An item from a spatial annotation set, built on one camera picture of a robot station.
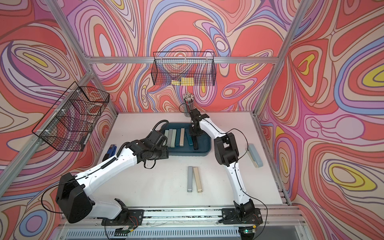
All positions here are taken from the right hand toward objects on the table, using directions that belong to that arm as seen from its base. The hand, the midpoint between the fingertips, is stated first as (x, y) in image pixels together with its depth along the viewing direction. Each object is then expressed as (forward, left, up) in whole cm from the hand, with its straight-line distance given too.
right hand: (194, 137), depth 104 cm
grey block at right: (-18, -36, +3) cm, 41 cm away
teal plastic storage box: (-4, -7, 0) cm, 8 cm away
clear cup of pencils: (+21, +3, +17) cm, 28 cm away
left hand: (-20, +15, +12) cm, 28 cm away
